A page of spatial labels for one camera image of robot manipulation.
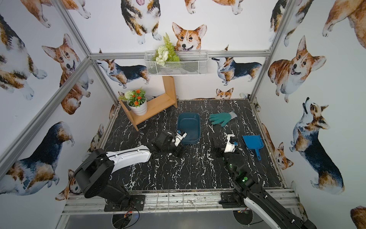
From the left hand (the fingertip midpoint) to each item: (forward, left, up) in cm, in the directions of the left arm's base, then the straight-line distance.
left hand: (184, 142), depth 88 cm
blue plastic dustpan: (+3, -47, -8) cm, 48 cm away
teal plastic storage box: (+19, -4, -8) cm, 21 cm away
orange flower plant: (+25, +29, +14) cm, 41 cm away
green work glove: (+24, -31, -8) cm, 40 cm away
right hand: (-2, -22, +11) cm, 25 cm away
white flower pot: (+22, +29, +5) cm, 37 cm away
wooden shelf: (+33, +20, -2) cm, 39 cm away
